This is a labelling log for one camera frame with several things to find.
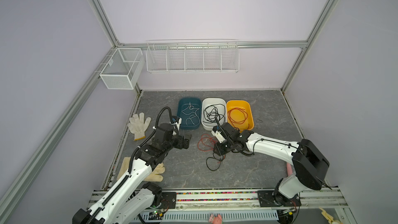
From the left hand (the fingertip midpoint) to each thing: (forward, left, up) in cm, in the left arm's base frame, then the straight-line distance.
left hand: (182, 135), depth 78 cm
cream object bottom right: (-38, -65, -15) cm, 76 cm away
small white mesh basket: (+45, +39, +8) cm, 60 cm away
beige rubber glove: (-14, +15, -16) cm, 26 cm away
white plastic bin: (+32, -16, -13) cm, 38 cm away
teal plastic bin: (+32, +2, -14) cm, 35 cm away
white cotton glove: (+18, +32, -17) cm, 41 cm away
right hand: (-5, -17, -11) cm, 21 cm away
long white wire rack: (+49, -7, +14) cm, 51 cm away
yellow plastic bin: (+23, -37, -18) cm, 47 cm away
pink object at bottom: (-35, -14, -13) cm, 40 cm away
